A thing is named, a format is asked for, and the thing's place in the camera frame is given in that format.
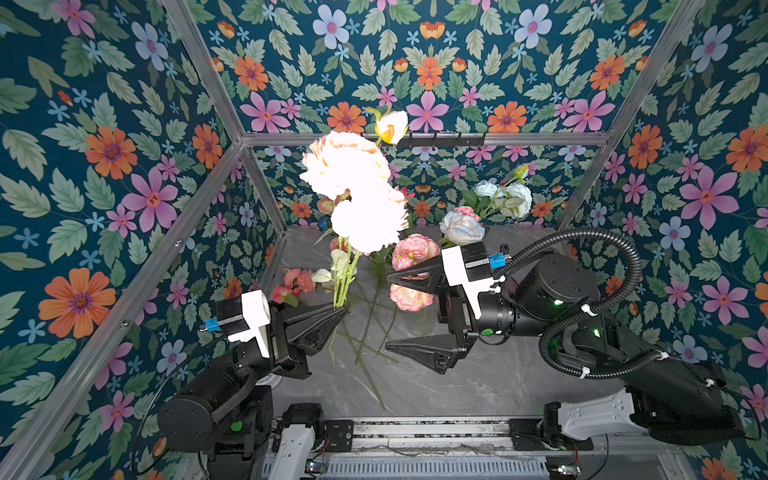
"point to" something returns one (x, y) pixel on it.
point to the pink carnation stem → (295, 281)
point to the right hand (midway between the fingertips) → (400, 285)
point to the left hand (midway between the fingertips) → (345, 324)
